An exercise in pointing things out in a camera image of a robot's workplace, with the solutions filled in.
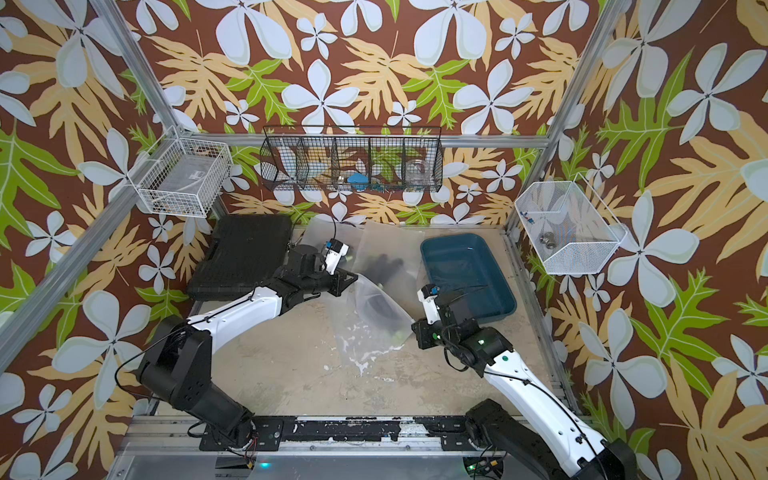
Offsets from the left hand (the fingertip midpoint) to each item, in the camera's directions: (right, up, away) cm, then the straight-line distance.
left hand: (358, 272), depth 86 cm
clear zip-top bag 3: (+10, +4, +22) cm, 25 cm away
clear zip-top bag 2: (-18, +16, +35) cm, 42 cm away
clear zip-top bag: (-1, -7, +1) cm, 7 cm away
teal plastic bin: (+39, +2, +23) cm, 45 cm away
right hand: (+15, -13, -8) cm, 21 cm away
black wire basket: (-6, +37, +11) cm, 39 cm away
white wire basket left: (-53, +29, +2) cm, 61 cm away
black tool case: (-40, +6, +14) cm, 43 cm away
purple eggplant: (+7, 0, +19) cm, 20 cm away
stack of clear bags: (0, -23, +3) cm, 23 cm away
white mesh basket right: (+60, +11, -3) cm, 62 cm away
